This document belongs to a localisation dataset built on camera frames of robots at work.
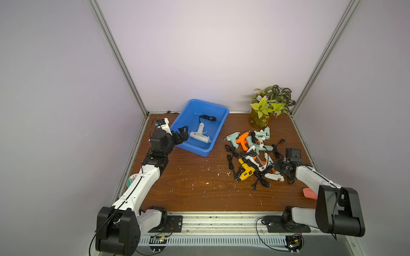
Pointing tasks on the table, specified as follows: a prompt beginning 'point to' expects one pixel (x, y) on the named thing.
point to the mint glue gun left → (232, 137)
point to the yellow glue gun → (247, 171)
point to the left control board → (157, 239)
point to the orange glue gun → (242, 140)
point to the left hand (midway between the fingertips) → (183, 127)
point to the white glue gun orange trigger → (267, 163)
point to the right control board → (294, 242)
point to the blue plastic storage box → (214, 118)
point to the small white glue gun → (274, 176)
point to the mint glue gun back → (262, 135)
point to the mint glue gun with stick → (257, 147)
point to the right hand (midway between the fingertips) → (280, 163)
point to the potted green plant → (272, 100)
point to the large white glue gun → (199, 135)
